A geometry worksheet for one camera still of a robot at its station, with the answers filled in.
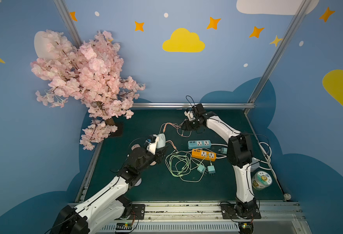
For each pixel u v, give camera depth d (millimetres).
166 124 1050
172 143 1013
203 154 934
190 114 903
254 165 862
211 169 878
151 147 670
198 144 984
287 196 836
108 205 486
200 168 878
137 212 747
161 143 718
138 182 834
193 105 819
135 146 1007
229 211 747
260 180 778
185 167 906
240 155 578
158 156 672
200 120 752
